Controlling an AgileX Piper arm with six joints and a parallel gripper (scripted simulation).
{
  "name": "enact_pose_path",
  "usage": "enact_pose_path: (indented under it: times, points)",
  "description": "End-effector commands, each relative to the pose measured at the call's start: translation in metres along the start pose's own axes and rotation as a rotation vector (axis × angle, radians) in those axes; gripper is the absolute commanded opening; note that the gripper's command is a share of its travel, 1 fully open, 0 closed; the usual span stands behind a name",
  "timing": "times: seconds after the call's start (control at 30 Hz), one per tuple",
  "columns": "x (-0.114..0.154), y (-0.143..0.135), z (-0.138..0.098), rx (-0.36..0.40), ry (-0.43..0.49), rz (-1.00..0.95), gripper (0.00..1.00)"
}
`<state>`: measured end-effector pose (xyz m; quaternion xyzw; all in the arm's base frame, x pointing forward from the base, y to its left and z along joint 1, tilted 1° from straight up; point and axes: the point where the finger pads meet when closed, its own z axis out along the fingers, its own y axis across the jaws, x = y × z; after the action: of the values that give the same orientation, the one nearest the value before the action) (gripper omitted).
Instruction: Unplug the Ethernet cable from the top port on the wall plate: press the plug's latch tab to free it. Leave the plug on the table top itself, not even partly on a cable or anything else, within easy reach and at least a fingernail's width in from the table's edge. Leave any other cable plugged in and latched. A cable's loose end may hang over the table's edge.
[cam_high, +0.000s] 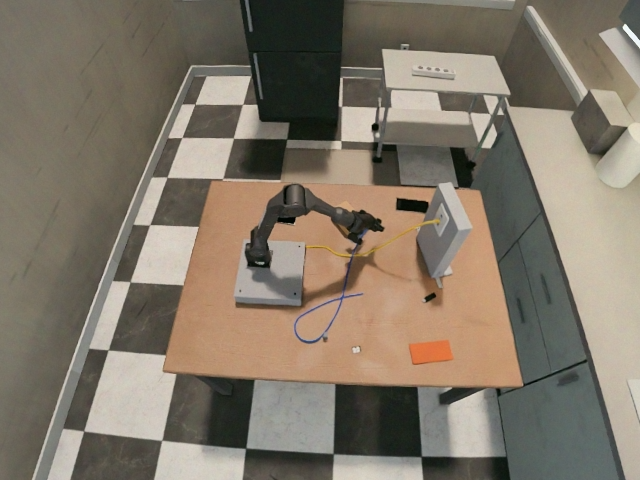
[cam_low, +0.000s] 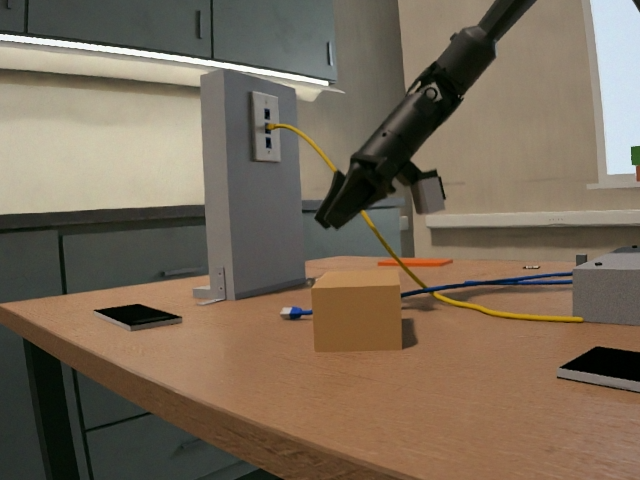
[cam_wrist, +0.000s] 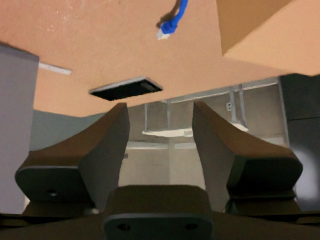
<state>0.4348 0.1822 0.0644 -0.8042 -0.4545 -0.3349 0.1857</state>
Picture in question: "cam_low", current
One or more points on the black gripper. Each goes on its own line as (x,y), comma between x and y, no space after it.
(359,186)

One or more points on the white wall plate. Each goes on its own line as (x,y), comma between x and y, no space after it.
(261,151)

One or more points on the orange flat rectangular block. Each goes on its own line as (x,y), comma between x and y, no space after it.
(418,262)

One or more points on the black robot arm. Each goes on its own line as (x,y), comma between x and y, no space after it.
(420,112)

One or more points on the dark blue cable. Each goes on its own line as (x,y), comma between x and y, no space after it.
(509,281)

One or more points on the yellow cable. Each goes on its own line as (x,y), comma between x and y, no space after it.
(452,302)

